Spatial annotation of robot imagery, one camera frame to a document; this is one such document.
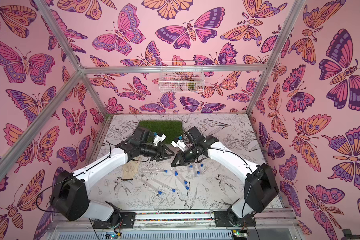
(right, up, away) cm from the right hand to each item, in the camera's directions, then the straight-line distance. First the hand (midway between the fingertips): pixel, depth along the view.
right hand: (173, 163), depth 75 cm
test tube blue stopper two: (+2, -5, -2) cm, 6 cm away
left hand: (0, +4, +2) cm, 4 cm away
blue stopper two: (+14, -9, +15) cm, 22 cm away
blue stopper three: (+10, -6, +17) cm, 21 cm away
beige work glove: (-28, -7, +16) cm, 33 cm away
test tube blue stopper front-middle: (-7, -15, +11) cm, 20 cm away
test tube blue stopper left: (-6, -8, +15) cm, 18 cm away
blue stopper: (+16, -5, +18) cm, 24 cm away
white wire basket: (+4, +50, +20) cm, 55 cm away
